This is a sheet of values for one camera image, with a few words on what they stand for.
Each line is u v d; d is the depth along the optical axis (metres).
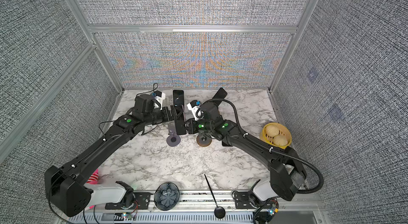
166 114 0.66
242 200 0.73
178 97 0.98
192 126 0.66
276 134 0.91
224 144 0.92
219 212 0.70
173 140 0.94
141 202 0.76
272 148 0.45
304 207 0.73
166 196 0.75
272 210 0.70
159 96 0.69
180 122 0.75
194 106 0.69
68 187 0.38
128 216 0.70
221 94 0.98
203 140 0.93
